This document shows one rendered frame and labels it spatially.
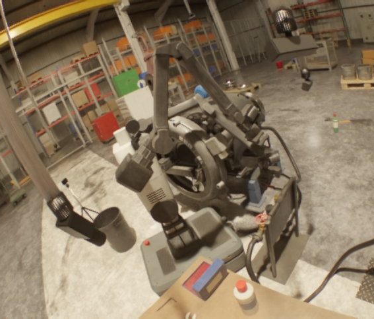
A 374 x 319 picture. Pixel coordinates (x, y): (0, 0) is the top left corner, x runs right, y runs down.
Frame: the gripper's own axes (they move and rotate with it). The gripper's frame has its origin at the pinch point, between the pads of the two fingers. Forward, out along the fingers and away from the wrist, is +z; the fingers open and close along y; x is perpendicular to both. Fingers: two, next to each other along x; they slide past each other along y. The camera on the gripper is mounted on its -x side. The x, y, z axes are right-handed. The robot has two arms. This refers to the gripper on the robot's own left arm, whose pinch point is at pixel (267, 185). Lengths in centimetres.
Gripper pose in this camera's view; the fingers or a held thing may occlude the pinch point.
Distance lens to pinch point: 131.2
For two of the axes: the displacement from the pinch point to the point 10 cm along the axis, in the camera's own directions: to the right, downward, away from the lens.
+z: 3.5, 8.4, 4.1
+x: -6.6, -0.8, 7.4
